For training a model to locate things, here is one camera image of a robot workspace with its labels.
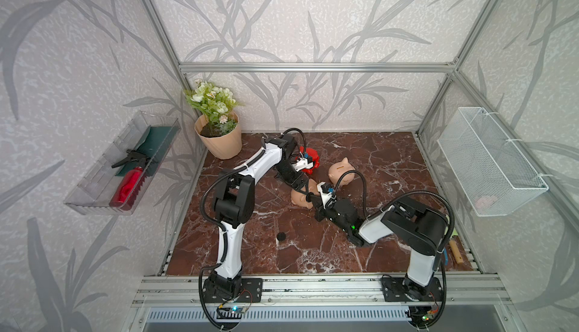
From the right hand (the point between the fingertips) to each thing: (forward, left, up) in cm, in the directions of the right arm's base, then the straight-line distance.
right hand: (309, 196), depth 89 cm
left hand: (+4, +4, +1) cm, 5 cm away
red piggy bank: (+21, -2, 0) cm, 21 cm away
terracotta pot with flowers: (+30, +42, +8) cm, 52 cm away
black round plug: (-14, +11, -6) cm, 19 cm away
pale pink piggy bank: (+12, -12, +2) cm, 17 cm away
